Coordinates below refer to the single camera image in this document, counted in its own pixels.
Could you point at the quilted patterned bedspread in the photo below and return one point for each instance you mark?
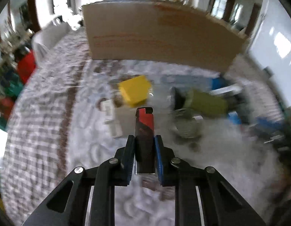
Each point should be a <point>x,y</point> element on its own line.
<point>57,125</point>

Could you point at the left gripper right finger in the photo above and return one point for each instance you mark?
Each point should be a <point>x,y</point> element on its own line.
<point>202,196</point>

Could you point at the white covered armchair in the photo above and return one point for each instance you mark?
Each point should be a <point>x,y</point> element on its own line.
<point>44,40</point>

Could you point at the red black lighter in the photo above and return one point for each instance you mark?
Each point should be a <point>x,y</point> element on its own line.
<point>145,150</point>

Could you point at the red plastic stool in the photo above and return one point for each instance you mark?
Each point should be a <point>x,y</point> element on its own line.
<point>26,65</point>

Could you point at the white board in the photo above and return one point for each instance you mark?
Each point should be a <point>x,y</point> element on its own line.
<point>271,47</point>

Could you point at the blue capped clear bottle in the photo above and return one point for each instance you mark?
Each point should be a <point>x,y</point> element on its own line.
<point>201,83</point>

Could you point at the green cylindrical can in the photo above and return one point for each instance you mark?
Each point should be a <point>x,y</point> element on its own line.
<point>199,102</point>

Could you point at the round metal tin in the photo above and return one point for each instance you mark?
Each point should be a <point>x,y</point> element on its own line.
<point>187,124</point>

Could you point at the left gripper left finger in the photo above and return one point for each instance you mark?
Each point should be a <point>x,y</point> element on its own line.
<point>87,193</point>

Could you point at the large cardboard box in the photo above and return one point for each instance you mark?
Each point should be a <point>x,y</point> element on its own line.
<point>155,30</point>

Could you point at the yellow sponge block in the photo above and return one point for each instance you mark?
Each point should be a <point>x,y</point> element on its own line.
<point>135,90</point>

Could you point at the white box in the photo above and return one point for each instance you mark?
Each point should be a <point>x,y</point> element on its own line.
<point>120,121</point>

